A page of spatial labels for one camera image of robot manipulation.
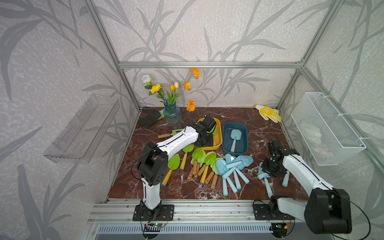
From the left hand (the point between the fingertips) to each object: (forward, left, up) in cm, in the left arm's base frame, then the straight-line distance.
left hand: (210, 144), depth 88 cm
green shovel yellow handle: (-8, +22, -11) cm, 26 cm away
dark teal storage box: (+4, -21, -10) cm, 24 cm away
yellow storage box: (+9, -6, -9) cm, 14 cm away
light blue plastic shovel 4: (-15, -30, -7) cm, 34 cm away
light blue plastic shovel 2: (-6, -12, -7) cm, 16 cm away
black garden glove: (+31, +46, -10) cm, 57 cm away
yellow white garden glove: (+35, -48, -10) cm, 60 cm away
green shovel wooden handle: (-3, +8, -8) cm, 11 cm away
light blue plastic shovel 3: (+13, -18, -8) cm, 24 cm away
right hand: (-13, -31, -6) cm, 34 cm away
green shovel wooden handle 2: (-12, -3, -9) cm, 15 cm away
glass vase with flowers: (+25, +25, +3) cm, 35 cm away
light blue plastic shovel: (-11, -7, -9) cm, 16 cm away
